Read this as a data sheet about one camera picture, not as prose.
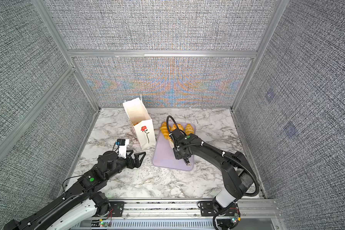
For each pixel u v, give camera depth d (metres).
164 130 1.03
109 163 0.55
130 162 0.65
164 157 0.92
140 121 0.78
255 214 0.73
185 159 0.76
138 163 0.66
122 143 0.64
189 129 1.00
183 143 0.61
